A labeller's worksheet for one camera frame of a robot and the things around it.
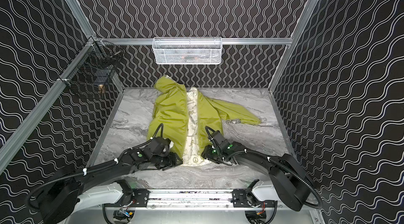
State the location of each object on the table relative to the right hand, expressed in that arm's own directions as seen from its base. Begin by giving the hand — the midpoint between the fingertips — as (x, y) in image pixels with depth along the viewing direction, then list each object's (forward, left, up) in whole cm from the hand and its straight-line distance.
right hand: (204, 156), depth 85 cm
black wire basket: (+46, +69, +27) cm, 87 cm away
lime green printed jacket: (+26, +10, 0) cm, 28 cm away
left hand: (-7, +10, +4) cm, 13 cm away
